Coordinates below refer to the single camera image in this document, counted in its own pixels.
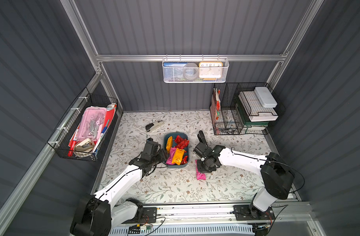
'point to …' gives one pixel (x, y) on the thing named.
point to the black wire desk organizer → (244, 108)
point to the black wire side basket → (63, 138)
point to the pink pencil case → (91, 124)
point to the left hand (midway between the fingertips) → (165, 154)
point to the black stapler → (201, 137)
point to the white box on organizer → (265, 97)
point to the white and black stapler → (151, 127)
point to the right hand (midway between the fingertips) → (202, 169)
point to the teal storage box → (185, 135)
